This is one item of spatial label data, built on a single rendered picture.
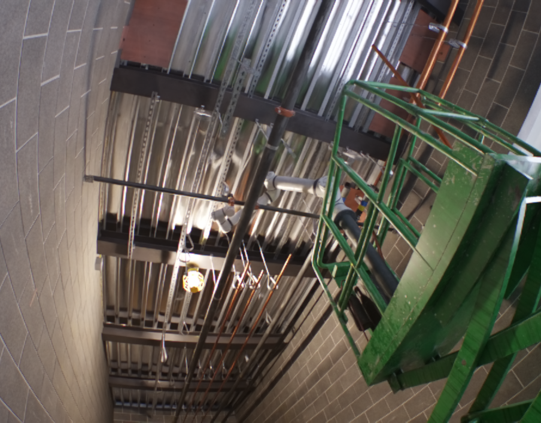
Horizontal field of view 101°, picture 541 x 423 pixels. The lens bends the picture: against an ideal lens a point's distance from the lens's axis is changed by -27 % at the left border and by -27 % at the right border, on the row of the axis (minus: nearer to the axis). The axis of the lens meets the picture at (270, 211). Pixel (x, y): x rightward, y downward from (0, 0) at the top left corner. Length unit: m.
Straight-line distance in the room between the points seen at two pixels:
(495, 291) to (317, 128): 2.29
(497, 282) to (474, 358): 0.36
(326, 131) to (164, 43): 1.73
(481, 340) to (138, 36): 3.07
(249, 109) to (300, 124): 0.51
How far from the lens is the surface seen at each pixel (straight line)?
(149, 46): 2.85
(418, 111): 1.46
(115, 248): 3.54
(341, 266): 2.53
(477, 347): 1.40
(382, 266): 2.03
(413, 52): 3.64
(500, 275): 1.24
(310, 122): 2.97
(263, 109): 2.79
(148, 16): 2.85
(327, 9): 2.17
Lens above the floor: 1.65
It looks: 53 degrees up
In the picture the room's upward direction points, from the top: 23 degrees counter-clockwise
